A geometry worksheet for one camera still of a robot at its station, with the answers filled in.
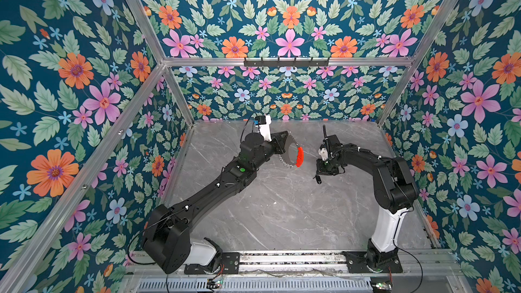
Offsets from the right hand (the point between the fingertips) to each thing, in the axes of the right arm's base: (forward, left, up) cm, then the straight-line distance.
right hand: (318, 170), depth 98 cm
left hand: (-3, +15, +34) cm, 37 cm away
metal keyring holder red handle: (-7, +11, +22) cm, 25 cm away
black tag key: (-4, +1, -1) cm, 5 cm away
